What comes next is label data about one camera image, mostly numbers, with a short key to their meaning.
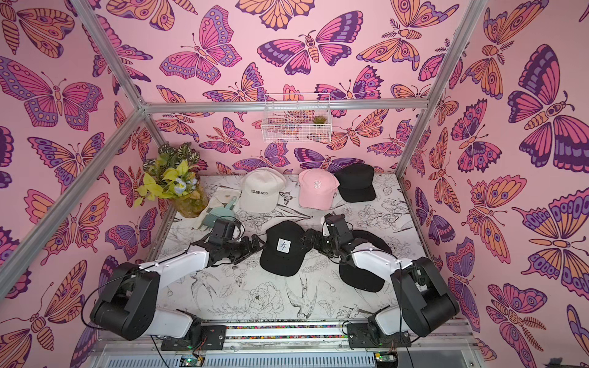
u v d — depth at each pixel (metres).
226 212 1.06
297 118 0.95
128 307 0.43
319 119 0.92
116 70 0.81
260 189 1.04
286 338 0.75
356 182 1.15
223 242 0.72
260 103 0.94
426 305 0.43
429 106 0.92
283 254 0.90
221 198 1.12
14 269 0.51
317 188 1.06
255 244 0.81
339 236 0.69
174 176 0.86
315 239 0.78
